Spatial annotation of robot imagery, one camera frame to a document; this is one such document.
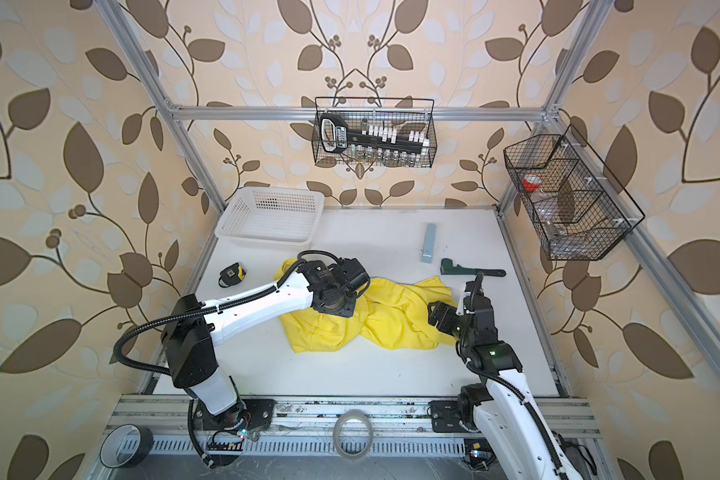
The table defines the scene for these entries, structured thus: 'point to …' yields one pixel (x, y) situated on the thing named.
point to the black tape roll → (125, 445)
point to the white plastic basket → (271, 218)
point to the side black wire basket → (578, 214)
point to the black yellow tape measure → (231, 275)
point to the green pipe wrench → (447, 268)
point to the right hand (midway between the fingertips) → (442, 313)
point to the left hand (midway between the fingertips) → (348, 305)
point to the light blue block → (429, 243)
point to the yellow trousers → (390, 314)
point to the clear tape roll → (348, 414)
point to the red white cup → (531, 182)
